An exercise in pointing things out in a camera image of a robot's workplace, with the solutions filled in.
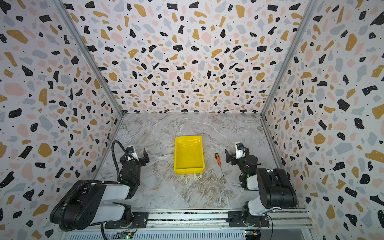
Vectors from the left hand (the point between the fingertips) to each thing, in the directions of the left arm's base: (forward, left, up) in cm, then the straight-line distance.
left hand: (137, 150), depth 87 cm
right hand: (+2, -58, -2) cm, 58 cm away
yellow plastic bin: (+5, -29, -15) cm, 33 cm away
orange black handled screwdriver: (-2, -49, -11) cm, 50 cm away
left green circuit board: (-39, 0, -11) cm, 41 cm away
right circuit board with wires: (-40, -61, -13) cm, 74 cm away
